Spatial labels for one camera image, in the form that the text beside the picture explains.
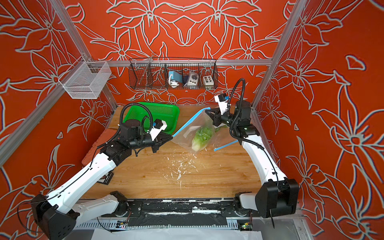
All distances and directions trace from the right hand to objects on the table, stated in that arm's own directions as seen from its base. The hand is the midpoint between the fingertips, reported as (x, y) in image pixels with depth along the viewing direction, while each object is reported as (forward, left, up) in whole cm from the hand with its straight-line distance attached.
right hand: (204, 110), depth 72 cm
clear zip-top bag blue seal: (-4, +11, -18) cm, 21 cm away
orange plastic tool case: (+2, +63, -26) cm, 68 cm away
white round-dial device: (+28, +6, -1) cm, 29 cm away
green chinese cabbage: (-4, 0, -18) cm, 18 cm away
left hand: (-12, +16, -5) cm, 21 cm away
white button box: (+30, -4, -4) cm, 31 cm away
